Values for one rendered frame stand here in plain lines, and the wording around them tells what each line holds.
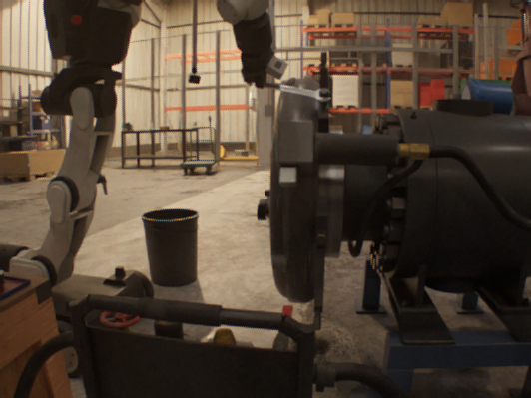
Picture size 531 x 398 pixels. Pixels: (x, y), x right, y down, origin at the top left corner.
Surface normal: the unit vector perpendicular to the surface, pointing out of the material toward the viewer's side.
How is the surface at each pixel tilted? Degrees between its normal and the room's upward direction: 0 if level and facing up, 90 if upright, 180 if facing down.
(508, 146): 50
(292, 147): 68
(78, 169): 90
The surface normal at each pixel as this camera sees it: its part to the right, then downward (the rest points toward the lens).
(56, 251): -0.17, 0.17
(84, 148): -0.38, 0.49
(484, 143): -0.11, -0.50
